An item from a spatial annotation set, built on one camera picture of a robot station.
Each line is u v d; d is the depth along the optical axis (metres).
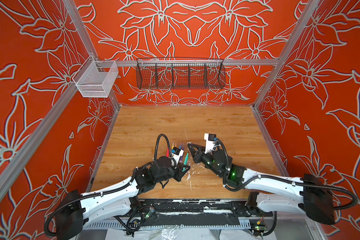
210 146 0.63
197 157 0.62
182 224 0.70
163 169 0.56
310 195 0.41
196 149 0.67
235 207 0.73
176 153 0.66
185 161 0.71
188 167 0.72
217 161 0.54
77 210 0.41
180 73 0.97
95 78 0.93
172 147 0.95
